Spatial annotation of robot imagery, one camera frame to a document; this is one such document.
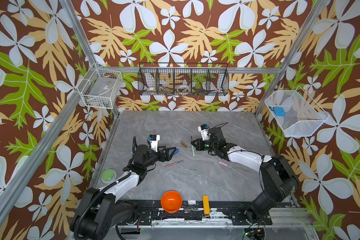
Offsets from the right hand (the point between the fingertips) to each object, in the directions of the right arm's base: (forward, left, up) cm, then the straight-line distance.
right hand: (190, 142), depth 87 cm
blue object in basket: (+13, -53, +12) cm, 56 cm away
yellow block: (-31, -7, -14) cm, 34 cm away
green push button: (-15, +49, -12) cm, 52 cm away
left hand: (-4, +12, +3) cm, 13 cm away
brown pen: (-7, +12, -14) cm, 20 cm away
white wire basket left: (+25, +52, +21) cm, 62 cm away
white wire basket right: (+8, -59, +14) cm, 62 cm away
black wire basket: (+38, +3, +18) cm, 42 cm away
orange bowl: (-29, +11, -12) cm, 34 cm away
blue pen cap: (+2, +8, -13) cm, 16 cm away
